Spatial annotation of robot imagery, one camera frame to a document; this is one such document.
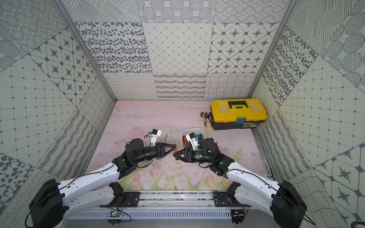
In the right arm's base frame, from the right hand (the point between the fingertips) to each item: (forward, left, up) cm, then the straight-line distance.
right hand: (176, 157), depth 70 cm
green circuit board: (-22, +32, -20) cm, 43 cm away
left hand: (+4, 0, +6) cm, 7 cm away
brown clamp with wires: (+40, -20, -16) cm, 47 cm away
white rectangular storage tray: (+23, -3, -13) cm, 27 cm away
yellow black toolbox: (+30, -35, -2) cm, 46 cm away
